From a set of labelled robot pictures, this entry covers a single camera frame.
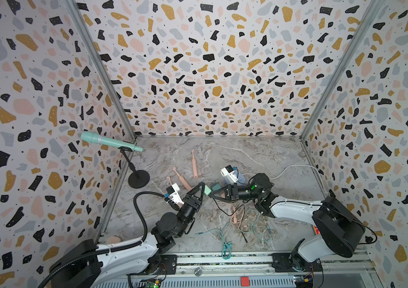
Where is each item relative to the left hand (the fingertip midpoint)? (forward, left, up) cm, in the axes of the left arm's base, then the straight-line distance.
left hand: (209, 187), depth 69 cm
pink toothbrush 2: (+17, +15, -24) cm, 33 cm away
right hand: (-4, -3, -2) cm, 5 cm away
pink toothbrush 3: (+18, +22, -24) cm, 38 cm away
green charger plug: (-1, +1, -1) cm, 2 cm away
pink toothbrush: (+29, +10, -25) cm, 39 cm away
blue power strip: (+5, -12, -1) cm, 13 cm away
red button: (-28, -14, -28) cm, 41 cm away
